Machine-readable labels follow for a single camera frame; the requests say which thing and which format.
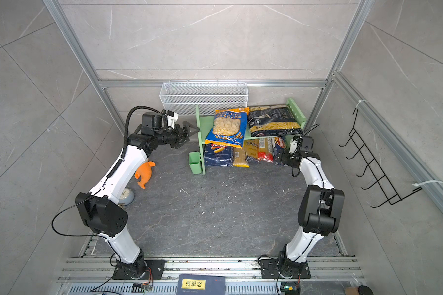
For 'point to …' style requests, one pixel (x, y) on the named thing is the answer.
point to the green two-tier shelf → (205, 123)
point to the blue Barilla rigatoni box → (218, 155)
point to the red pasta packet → (266, 147)
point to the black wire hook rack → (383, 182)
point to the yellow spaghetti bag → (240, 158)
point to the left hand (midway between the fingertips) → (195, 130)
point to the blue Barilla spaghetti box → (280, 144)
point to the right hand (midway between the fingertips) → (284, 155)
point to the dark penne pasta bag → (272, 120)
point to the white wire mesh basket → (182, 98)
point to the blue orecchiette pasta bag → (229, 127)
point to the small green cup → (194, 161)
